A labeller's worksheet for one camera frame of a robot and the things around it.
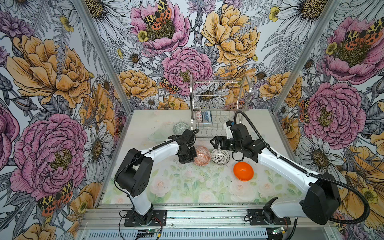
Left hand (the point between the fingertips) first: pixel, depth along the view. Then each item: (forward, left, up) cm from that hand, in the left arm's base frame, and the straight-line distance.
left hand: (193, 163), depth 88 cm
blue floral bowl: (+30, -10, +7) cm, 33 cm away
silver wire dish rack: (+52, -17, -2) cm, 55 cm away
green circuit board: (-32, -40, -5) cm, 52 cm away
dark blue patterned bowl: (+30, -4, +7) cm, 31 cm away
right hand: (+4, -13, +12) cm, 19 cm away
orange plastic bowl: (-5, -28, -1) cm, 29 cm away
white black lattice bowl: (+5, -17, -3) cm, 18 cm away
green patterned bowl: (+29, +10, -2) cm, 31 cm away
